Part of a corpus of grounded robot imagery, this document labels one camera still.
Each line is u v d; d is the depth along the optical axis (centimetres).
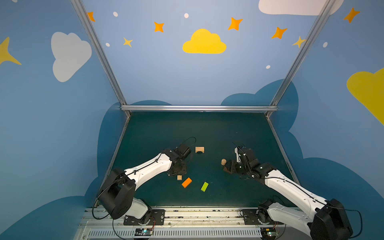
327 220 40
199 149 98
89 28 75
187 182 86
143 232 70
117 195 42
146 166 50
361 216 41
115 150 105
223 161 92
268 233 71
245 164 65
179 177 82
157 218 74
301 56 87
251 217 74
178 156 62
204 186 84
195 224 73
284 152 105
